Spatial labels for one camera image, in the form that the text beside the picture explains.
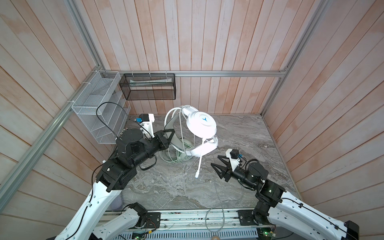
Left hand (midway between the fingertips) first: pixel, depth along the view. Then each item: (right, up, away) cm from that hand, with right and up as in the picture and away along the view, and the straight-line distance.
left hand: (176, 135), depth 58 cm
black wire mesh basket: (-24, +33, +49) cm, 64 cm away
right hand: (+18, -12, +12) cm, 25 cm away
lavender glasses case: (-32, -36, +18) cm, 52 cm away
